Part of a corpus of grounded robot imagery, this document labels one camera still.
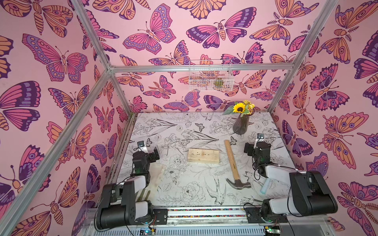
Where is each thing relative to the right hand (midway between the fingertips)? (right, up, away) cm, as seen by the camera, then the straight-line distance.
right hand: (257, 143), depth 92 cm
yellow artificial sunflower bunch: (-8, +22, -4) cm, 24 cm away
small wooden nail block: (-34, -8, 0) cm, 35 cm away
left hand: (-67, -3, 0) cm, 67 cm away
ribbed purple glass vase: (-6, +11, +10) cm, 16 cm away
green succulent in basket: (-23, +38, +2) cm, 45 cm away
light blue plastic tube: (0, -23, -10) cm, 25 cm away
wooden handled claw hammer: (-15, -22, -9) cm, 28 cm away
